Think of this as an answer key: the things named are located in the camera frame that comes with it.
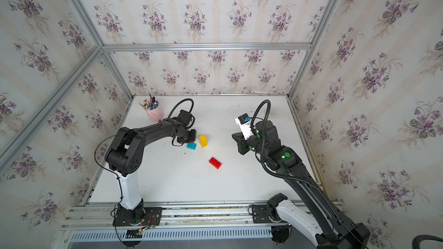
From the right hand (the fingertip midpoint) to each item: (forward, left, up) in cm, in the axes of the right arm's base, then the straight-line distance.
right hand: (237, 135), depth 71 cm
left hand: (+11, +22, -24) cm, 35 cm away
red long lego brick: (-3, +10, -24) cm, 26 cm away
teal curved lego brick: (+7, +24, -23) cm, 34 cm away
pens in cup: (+31, +51, -15) cm, 61 cm away
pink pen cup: (+25, +47, -17) cm, 56 cm away
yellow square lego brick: (+8, +17, -18) cm, 26 cm away
